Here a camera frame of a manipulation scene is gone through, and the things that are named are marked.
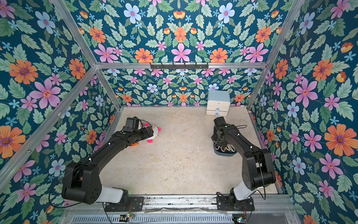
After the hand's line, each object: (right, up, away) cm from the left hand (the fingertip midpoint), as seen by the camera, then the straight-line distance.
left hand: (149, 131), depth 89 cm
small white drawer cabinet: (+48, +20, +16) cm, 55 cm away
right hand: (+44, -6, +2) cm, 44 cm away
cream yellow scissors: (+52, -11, +1) cm, 53 cm away
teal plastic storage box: (+46, -14, -1) cm, 48 cm away
